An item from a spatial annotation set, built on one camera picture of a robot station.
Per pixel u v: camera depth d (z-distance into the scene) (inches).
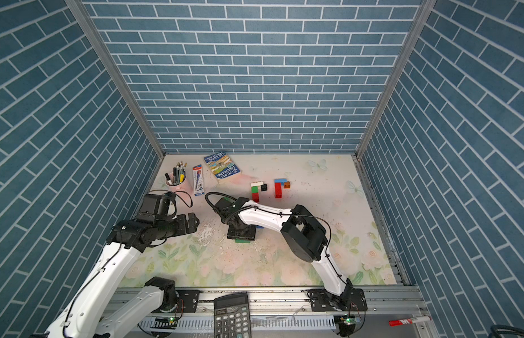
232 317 27.3
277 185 41.4
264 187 41.3
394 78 34.7
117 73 34.1
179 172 36.6
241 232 29.7
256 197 40.2
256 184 41.4
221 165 44.0
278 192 40.3
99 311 16.5
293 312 28.6
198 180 42.6
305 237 20.4
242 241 34.9
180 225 26.2
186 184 38.8
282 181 42.0
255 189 41.0
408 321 27.4
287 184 41.4
